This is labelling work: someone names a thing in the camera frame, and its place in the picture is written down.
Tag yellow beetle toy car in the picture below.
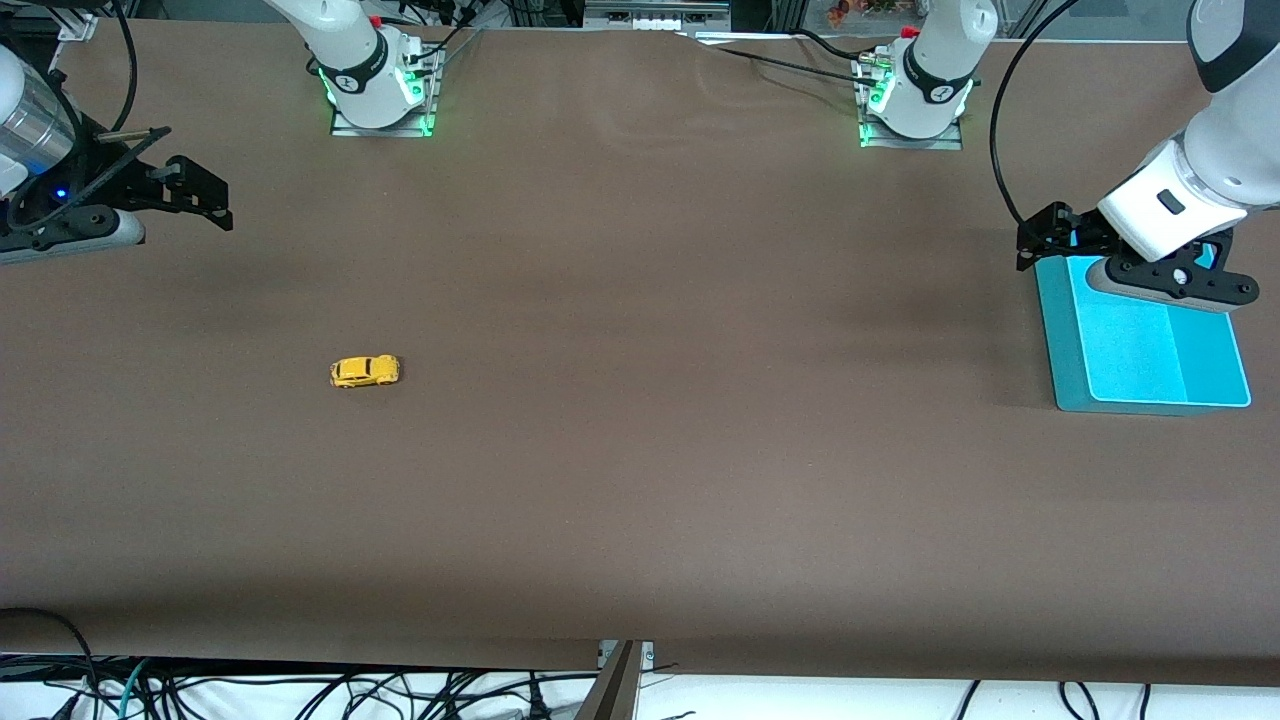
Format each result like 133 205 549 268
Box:
330 354 402 390

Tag teal plastic bin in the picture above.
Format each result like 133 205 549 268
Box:
1033 238 1253 415

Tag brown table cover sheet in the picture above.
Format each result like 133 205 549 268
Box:
0 18 1280 689

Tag grey power strip white plugs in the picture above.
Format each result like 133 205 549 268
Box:
583 0 733 33

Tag metal table leg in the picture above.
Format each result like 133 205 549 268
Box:
573 640 646 720

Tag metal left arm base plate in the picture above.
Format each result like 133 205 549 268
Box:
858 55 966 151

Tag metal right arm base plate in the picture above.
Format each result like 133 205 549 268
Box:
330 45 439 139

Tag short black table cable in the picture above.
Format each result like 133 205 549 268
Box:
795 28 886 66

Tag black base cable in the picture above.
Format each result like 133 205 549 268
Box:
405 25 486 63

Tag long black table cable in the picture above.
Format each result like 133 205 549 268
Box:
680 32 886 86

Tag black looped floor cable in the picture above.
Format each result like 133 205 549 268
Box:
0 606 98 691

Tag teal floor cable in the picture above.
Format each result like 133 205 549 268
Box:
118 658 153 720

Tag tangled black floor cables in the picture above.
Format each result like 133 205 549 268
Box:
0 655 601 720

